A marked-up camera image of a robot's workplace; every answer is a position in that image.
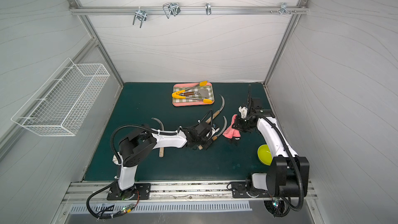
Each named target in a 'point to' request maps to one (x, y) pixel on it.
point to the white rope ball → (115, 159)
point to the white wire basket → (58, 106)
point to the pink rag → (230, 133)
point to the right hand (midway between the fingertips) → (235, 126)
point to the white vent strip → (115, 209)
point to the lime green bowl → (264, 154)
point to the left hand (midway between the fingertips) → (213, 141)
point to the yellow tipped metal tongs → (176, 94)
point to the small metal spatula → (203, 92)
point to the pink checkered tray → (181, 86)
